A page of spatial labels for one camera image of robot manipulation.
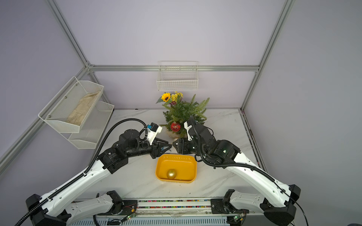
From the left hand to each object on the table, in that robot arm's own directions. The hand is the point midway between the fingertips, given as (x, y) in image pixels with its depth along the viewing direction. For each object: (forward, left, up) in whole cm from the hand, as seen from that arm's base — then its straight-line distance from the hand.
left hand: (168, 146), depth 67 cm
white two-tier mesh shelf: (+19, +55, -16) cm, 60 cm away
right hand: (0, -6, +1) cm, 6 cm away
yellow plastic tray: (+1, -8, -25) cm, 26 cm away
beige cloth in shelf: (+17, +51, +3) cm, 53 cm away
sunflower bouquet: (+37, +1, -2) cm, 38 cm away
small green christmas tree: (+18, -6, +5) cm, 20 cm away
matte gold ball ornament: (-5, 0, -23) cm, 24 cm away
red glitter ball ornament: (+10, -3, +3) cm, 11 cm away
